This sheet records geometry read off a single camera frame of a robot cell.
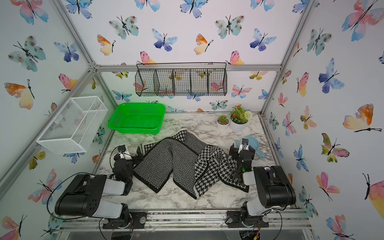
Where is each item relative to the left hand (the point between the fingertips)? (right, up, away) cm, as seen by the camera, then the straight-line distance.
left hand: (132, 147), depth 89 cm
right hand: (+66, +2, +2) cm, 66 cm away
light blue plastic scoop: (+76, +1, +12) cm, 77 cm away
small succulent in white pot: (+56, +15, +15) cm, 60 cm away
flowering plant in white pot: (+65, +18, +8) cm, 68 cm away
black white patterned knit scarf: (+30, -7, +3) cm, 31 cm away
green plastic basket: (-8, +19, +29) cm, 36 cm away
